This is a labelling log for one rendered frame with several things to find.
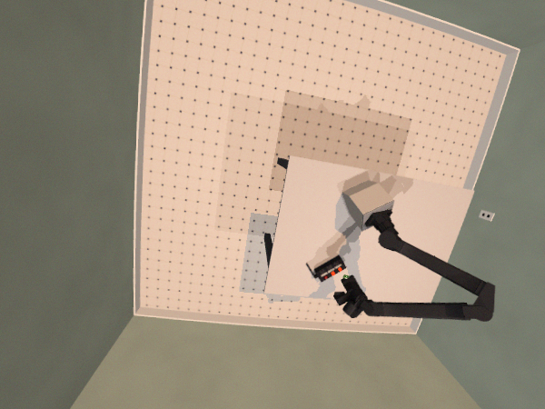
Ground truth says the black power strip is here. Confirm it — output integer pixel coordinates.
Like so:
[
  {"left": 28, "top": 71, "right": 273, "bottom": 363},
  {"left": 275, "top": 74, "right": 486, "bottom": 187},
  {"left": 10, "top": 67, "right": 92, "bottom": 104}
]
[{"left": 306, "top": 255, "right": 347, "bottom": 282}]

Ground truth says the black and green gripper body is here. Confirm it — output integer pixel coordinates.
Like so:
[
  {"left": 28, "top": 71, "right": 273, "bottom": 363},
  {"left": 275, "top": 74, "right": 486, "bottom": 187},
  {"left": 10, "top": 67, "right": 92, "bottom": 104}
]
[{"left": 341, "top": 275, "right": 361, "bottom": 295}]

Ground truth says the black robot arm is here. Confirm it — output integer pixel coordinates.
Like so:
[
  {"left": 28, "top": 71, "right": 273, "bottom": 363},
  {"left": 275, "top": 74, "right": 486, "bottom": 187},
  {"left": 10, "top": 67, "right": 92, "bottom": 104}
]
[{"left": 333, "top": 210, "right": 495, "bottom": 322}]

